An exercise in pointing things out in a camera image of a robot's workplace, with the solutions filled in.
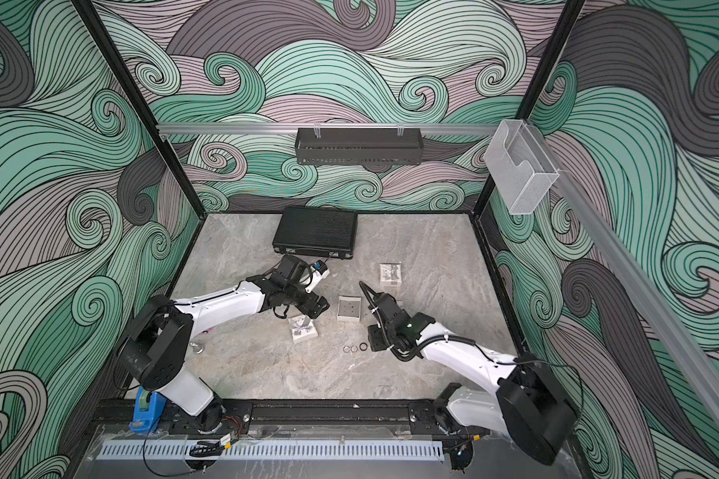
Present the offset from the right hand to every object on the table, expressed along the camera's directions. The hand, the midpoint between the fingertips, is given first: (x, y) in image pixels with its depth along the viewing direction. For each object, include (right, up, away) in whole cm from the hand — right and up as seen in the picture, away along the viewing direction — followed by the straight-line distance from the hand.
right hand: (372, 338), depth 84 cm
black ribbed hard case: (-19, +31, +25) cm, 44 cm away
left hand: (-16, +12, +6) cm, 21 cm away
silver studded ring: (-8, -4, +2) cm, 9 cm away
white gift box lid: (+7, +17, +14) cm, 23 cm away
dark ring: (-3, -4, +2) cm, 5 cm away
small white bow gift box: (-20, +3, +2) cm, 21 cm away
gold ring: (-6, -4, +2) cm, 7 cm away
